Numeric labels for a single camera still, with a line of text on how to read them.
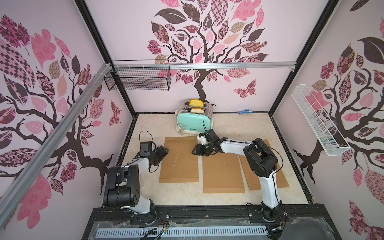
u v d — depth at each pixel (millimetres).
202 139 920
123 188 449
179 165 926
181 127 955
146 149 742
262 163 539
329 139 726
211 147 774
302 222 723
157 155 846
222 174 878
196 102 1004
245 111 1214
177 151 976
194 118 948
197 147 876
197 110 972
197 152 858
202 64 924
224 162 923
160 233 692
